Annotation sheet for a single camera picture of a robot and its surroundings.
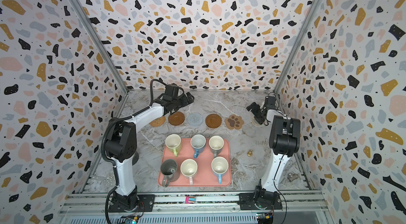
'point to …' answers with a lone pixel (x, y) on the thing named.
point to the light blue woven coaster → (195, 119)
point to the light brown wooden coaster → (213, 120)
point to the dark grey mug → (169, 169)
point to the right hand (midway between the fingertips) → (251, 108)
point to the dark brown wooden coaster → (176, 118)
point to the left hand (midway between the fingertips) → (192, 97)
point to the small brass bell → (249, 154)
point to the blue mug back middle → (198, 142)
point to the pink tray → (204, 170)
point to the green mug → (173, 142)
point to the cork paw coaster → (234, 121)
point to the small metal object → (292, 176)
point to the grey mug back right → (216, 144)
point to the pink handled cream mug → (188, 167)
